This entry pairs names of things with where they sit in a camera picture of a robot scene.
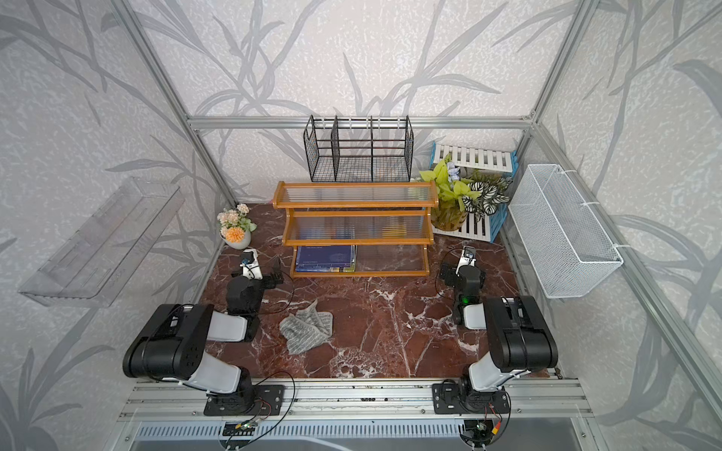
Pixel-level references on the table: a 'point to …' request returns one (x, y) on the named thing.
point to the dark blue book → (325, 256)
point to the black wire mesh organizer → (359, 149)
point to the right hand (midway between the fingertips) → (462, 259)
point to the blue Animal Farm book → (325, 269)
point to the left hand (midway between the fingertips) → (265, 258)
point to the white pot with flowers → (235, 227)
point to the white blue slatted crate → (482, 159)
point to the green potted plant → (472, 192)
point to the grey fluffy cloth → (306, 329)
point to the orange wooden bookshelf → (357, 229)
